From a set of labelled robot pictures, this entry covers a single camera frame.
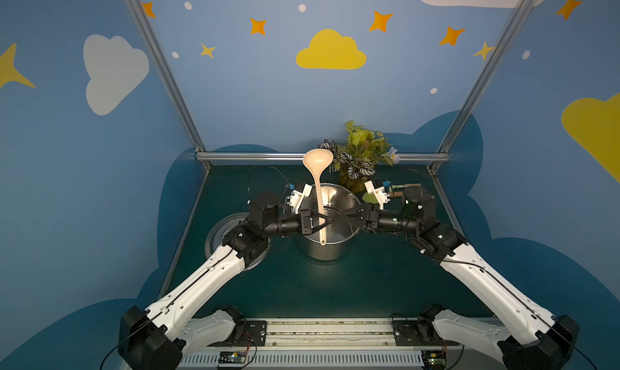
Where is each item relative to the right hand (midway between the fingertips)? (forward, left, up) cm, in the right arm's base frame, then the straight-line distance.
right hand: (346, 215), depth 65 cm
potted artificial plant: (+38, -6, -13) cm, 41 cm away
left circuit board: (-32, +32, -33) cm, 56 cm away
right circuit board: (-28, -29, -34) cm, 53 cm away
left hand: (-1, +4, 0) cm, 4 cm away
